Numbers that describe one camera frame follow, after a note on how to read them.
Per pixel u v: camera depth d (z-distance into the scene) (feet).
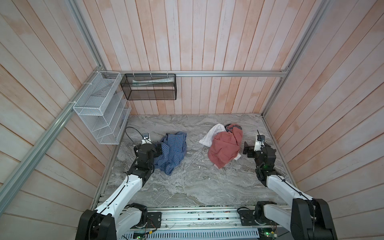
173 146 2.96
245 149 2.63
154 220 2.40
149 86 3.42
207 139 3.43
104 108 2.21
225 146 2.98
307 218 1.34
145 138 2.25
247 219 2.40
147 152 2.01
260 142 2.37
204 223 2.40
